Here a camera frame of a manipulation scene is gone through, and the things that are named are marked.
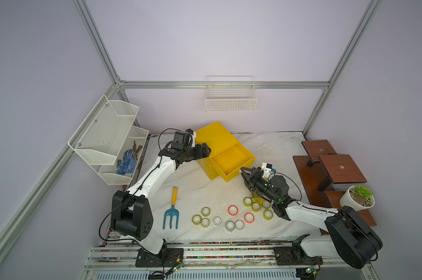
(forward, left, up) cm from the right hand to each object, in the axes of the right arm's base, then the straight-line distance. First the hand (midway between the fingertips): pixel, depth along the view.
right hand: (240, 172), depth 82 cm
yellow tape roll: (-16, +22, -17) cm, 32 cm away
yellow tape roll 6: (-14, -14, -17) cm, 26 cm away
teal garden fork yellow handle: (-12, +35, -16) cm, 40 cm away
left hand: (+10, +18, +3) cm, 20 cm away
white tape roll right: (-19, +1, -17) cm, 26 cm away
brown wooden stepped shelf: (0, -37, +2) cm, 37 cm away
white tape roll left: (-17, +12, -17) cm, 27 cm away
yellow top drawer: (+6, +6, -1) cm, 8 cm away
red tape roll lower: (-16, -4, -17) cm, 23 cm away
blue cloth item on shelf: (+7, +57, -1) cm, 57 cm away
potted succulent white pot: (-16, -43, +6) cm, 47 cm away
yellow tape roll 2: (-12, +18, -16) cm, 27 cm away
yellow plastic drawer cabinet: (+17, +10, +5) cm, 21 cm away
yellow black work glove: (-8, -7, -13) cm, 17 cm away
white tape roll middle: (-19, +6, -17) cm, 26 cm away
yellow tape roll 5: (-11, -8, -17) cm, 22 cm away
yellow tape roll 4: (-7, -4, -17) cm, 19 cm away
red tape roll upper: (-12, +4, -17) cm, 21 cm away
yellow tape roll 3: (-18, +18, -17) cm, 30 cm away
